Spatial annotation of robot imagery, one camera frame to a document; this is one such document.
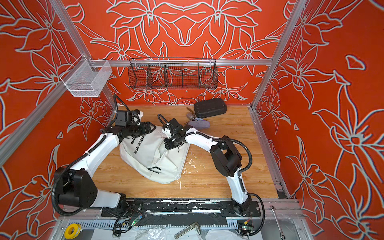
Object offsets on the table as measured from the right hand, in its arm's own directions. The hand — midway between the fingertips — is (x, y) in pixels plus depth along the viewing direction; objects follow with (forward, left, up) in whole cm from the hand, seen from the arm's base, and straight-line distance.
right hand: (163, 146), depth 88 cm
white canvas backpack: (-3, +10, -3) cm, 11 cm away
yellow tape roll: (-39, +37, -7) cm, 54 cm away
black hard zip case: (+37, -32, -5) cm, 49 cm away
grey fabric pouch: (+20, -23, -5) cm, 31 cm away
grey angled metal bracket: (-40, -15, -7) cm, 43 cm away
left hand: (+7, +6, +10) cm, 14 cm away
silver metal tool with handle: (+28, -19, -6) cm, 34 cm away
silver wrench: (-43, -58, -8) cm, 73 cm away
